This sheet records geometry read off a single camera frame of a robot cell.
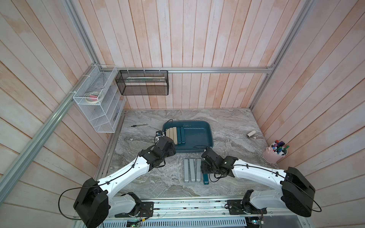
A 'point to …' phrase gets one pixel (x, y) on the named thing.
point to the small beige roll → (251, 133)
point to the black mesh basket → (143, 82)
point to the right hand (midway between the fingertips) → (203, 166)
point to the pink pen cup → (275, 152)
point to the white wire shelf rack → (104, 116)
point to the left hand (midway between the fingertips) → (169, 149)
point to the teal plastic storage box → (199, 135)
